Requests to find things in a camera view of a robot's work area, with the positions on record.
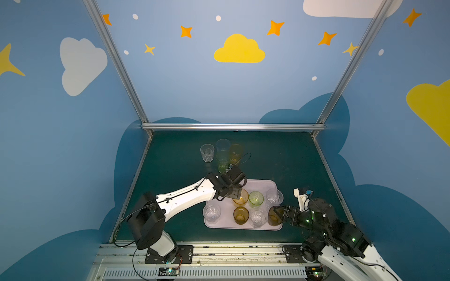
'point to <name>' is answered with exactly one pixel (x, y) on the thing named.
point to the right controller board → (316, 271)
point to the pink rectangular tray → (227, 222)
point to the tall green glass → (223, 162)
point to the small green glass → (255, 198)
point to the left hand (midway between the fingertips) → (235, 190)
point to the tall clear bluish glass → (223, 149)
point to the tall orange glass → (235, 154)
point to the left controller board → (168, 271)
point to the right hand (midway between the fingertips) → (281, 208)
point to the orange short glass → (244, 196)
